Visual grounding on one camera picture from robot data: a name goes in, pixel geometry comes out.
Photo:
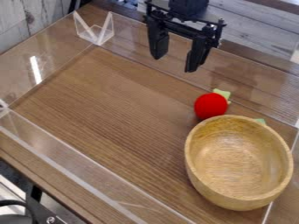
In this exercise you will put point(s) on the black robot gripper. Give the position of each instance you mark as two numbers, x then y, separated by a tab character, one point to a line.
185	17

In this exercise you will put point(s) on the light green block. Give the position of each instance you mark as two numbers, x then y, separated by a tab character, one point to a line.
225	94

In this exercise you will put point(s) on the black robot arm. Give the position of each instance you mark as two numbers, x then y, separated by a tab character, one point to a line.
183	17

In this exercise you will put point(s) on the green block behind bowl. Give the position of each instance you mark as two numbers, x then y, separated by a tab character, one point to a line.
261	121

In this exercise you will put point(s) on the brown wooden bowl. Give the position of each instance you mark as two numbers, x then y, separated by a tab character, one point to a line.
237	161

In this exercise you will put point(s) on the black metal stand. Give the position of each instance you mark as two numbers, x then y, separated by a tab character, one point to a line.
25	210

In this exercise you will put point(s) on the clear acrylic corner bracket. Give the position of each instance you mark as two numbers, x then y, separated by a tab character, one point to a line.
95	34

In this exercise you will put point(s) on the clear acrylic tray wall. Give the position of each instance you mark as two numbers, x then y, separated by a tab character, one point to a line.
87	187

